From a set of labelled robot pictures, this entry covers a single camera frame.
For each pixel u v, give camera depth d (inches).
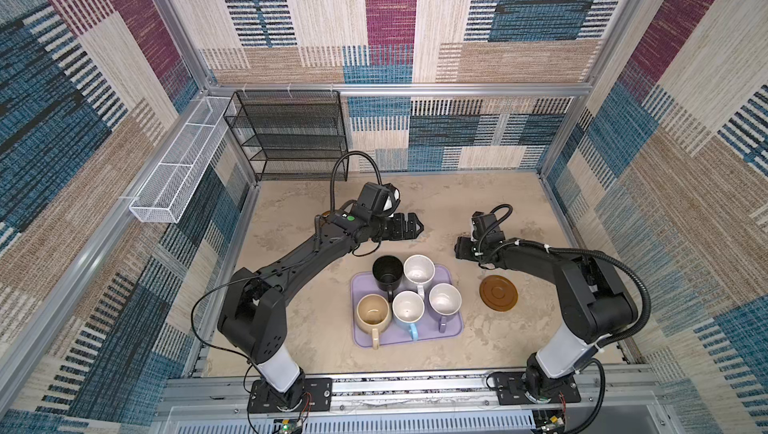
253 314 17.4
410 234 28.7
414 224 29.3
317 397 28.9
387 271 34.3
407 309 34.0
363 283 35.7
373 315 33.3
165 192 36.1
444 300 34.4
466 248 36.2
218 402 30.0
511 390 28.7
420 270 36.2
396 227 29.1
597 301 18.8
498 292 35.2
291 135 43.7
